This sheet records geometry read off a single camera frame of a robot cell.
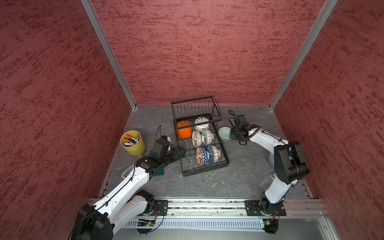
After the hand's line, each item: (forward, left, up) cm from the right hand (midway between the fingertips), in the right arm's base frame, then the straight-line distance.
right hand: (232, 137), depth 96 cm
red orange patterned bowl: (-16, +21, +5) cm, 27 cm away
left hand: (-15, +33, +5) cm, 37 cm away
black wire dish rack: (+11, +28, +16) cm, 34 cm away
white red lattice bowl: (-3, +23, +5) cm, 24 cm away
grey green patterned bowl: (-2, +16, +5) cm, 17 cm away
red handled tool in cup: (-3, +64, +6) cm, 64 cm away
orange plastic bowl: (+4, +31, +1) cm, 31 cm away
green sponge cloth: (-19, +47, -8) cm, 51 cm away
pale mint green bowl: (+5, +5, -2) cm, 7 cm away
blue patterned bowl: (-14, +14, +5) cm, 20 cm away
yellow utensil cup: (-10, +58, +6) cm, 59 cm away
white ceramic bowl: (+19, +19, -3) cm, 27 cm away
